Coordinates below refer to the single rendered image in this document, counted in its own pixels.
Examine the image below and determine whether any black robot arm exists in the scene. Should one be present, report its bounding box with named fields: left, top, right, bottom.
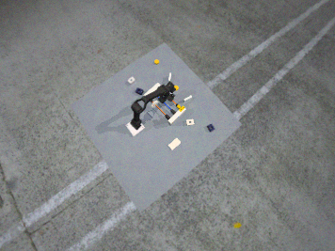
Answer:
left=130, top=81, right=175, bottom=130

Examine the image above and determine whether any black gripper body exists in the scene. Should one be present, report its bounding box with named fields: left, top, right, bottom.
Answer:
left=158, top=87, right=176, bottom=103

